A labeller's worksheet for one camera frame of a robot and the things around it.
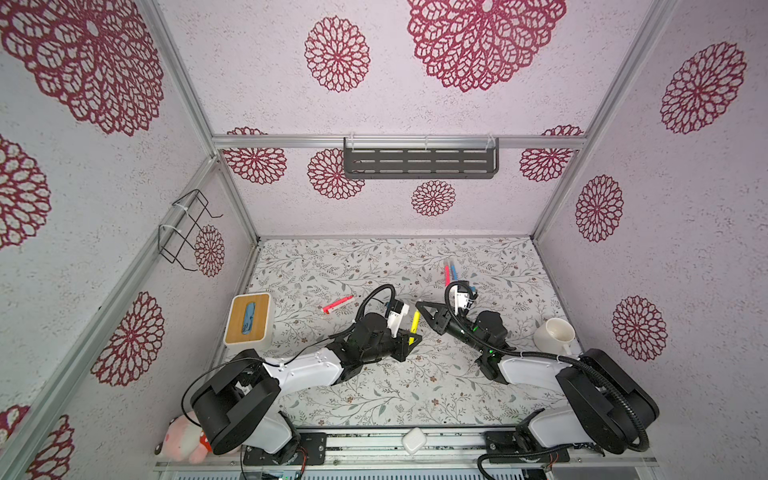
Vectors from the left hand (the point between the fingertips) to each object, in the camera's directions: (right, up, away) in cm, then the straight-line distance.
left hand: (417, 340), depth 81 cm
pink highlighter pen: (-27, +7, +19) cm, 33 cm away
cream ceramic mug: (+44, -1, +11) cm, 45 cm away
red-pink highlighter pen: (+14, +16, +28) cm, 35 cm away
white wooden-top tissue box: (-45, +1, +8) cm, 46 cm away
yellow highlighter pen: (-1, +5, -4) cm, 6 cm away
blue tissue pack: (-52, +4, +13) cm, 54 cm away
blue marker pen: (+16, +18, +29) cm, 38 cm away
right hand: (-1, +11, -4) cm, 11 cm away
